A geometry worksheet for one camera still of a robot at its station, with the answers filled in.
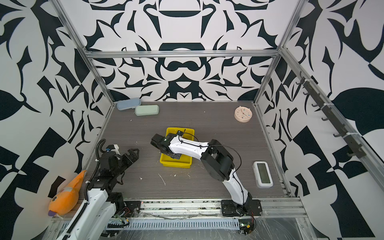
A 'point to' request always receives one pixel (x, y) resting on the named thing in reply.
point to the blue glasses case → (128, 104)
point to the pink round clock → (243, 114)
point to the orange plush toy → (66, 198)
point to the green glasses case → (146, 110)
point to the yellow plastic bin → (185, 161)
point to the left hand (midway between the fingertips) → (132, 151)
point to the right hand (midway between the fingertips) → (170, 150)
